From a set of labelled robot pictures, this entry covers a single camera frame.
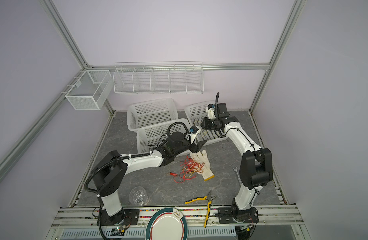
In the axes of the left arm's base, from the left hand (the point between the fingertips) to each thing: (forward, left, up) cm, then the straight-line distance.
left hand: (203, 138), depth 81 cm
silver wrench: (-11, -20, -20) cm, 30 cm away
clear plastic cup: (-22, +37, -19) cm, 47 cm away
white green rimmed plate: (-36, +19, -18) cm, 45 cm away
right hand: (+11, -1, -1) cm, 11 cm away
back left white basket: (+38, +44, -17) cm, 60 cm away
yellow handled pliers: (-26, -1, -18) cm, 32 cm away
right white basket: (+34, 0, -16) cm, 38 cm away
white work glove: (-2, +1, -18) cm, 18 cm away
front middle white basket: (+14, +33, -17) cm, 40 cm away
